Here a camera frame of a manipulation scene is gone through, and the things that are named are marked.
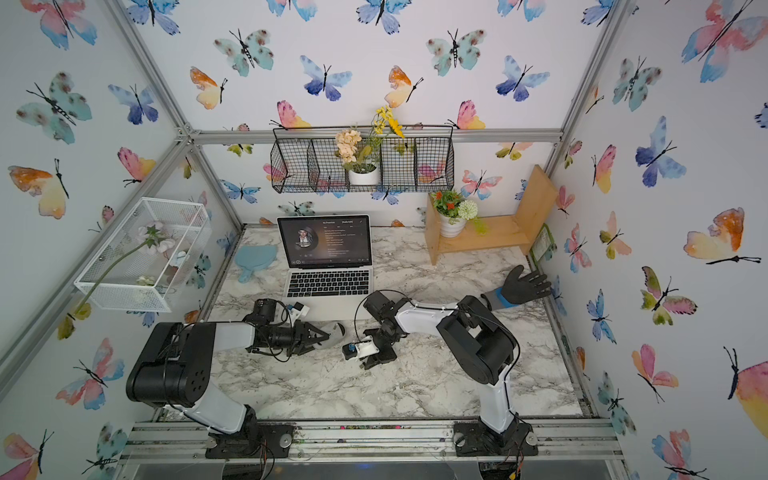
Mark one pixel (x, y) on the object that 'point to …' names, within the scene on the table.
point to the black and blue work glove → (517, 290)
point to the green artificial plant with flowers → (450, 204)
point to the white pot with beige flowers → (360, 163)
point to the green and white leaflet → (544, 246)
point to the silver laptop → (329, 265)
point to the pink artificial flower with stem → (155, 236)
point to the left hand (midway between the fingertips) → (328, 337)
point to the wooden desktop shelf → (504, 232)
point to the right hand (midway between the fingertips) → (368, 353)
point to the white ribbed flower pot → (451, 230)
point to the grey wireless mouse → (336, 331)
